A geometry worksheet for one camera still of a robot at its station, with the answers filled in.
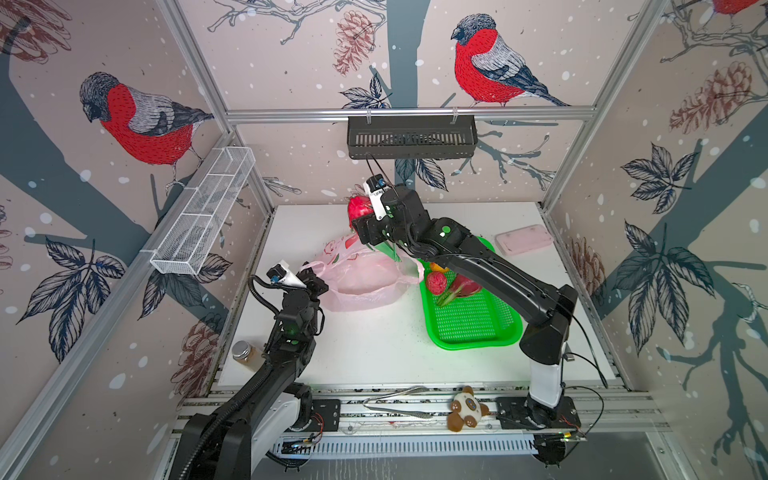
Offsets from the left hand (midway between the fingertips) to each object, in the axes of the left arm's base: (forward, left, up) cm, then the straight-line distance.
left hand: (308, 262), depth 79 cm
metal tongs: (-30, -17, -22) cm, 41 cm away
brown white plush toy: (-32, -41, -19) cm, 55 cm away
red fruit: (+2, -37, -15) cm, 40 cm away
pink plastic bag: (+8, -10, -21) cm, 25 cm away
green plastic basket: (-8, -47, -21) cm, 53 cm away
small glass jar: (-20, +15, -11) cm, 28 cm away
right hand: (+4, -15, +12) cm, 20 cm away
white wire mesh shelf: (-2, +27, +9) cm, 29 cm away
